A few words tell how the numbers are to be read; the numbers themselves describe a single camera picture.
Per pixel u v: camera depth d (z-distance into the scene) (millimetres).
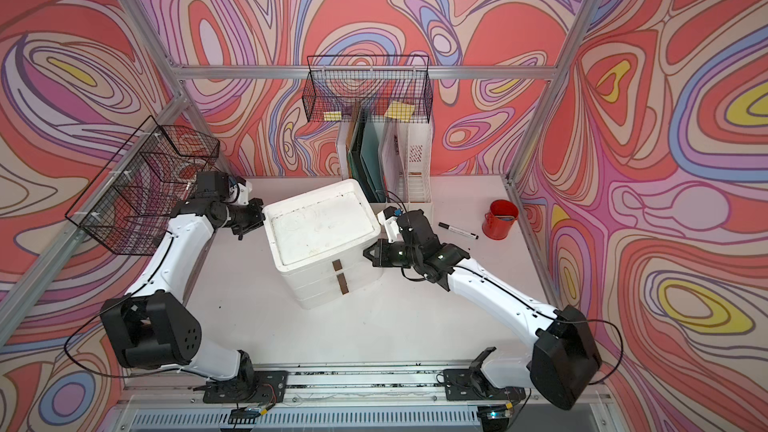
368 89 942
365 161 885
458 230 1010
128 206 717
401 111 905
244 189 764
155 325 421
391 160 1013
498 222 964
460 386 729
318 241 737
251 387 684
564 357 396
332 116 822
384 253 665
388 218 702
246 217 730
